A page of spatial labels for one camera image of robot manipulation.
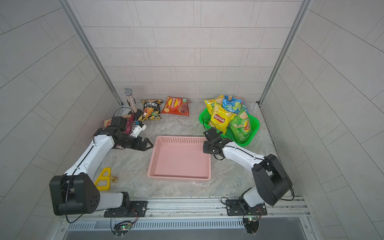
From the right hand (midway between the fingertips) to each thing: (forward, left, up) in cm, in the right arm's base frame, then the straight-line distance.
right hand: (206, 147), depth 89 cm
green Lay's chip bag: (+7, -21, +10) cm, 24 cm away
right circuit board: (-38, -17, -5) cm, 42 cm away
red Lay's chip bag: (+34, +20, +4) cm, 39 cm away
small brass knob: (-15, +50, 0) cm, 52 cm away
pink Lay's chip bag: (+3, +37, +23) cm, 44 cm away
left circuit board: (-36, +41, -1) cm, 54 cm away
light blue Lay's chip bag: (+24, -20, +11) cm, 33 cm away
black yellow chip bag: (+29, +36, +5) cm, 47 cm away
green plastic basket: (+21, -1, +3) cm, 21 cm away
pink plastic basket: (-4, +16, -4) cm, 17 cm away
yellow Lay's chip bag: (+11, -10, +6) cm, 16 cm away
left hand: (+1, +32, +9) cm, 33 cm away
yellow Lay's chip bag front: (+21, -7, +13) cm, 26 cm away
